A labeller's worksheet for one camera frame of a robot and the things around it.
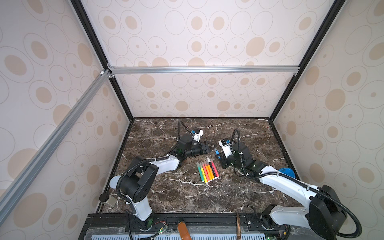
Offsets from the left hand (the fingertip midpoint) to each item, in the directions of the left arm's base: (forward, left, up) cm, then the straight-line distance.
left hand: (219, 147), depth 80 cm
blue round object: (-9, -38, -9) cm, 40 cm away
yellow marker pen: (-8, +8, -18) cm, 21 cm away
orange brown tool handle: (-37, +18, -15) cm, 43 cm away
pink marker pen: (-3, +1, -18) cm, 18 cm away
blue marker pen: (-2, +1, -2) cm, 3 cm away
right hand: (-1, -3, -5) cm, 5 cm away
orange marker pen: (-5, +5, -17) cm, 19 cm away
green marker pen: (-6, +10, -18) cm, 21 cm away
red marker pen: (-6, +6, -18) cm, 20 cm away
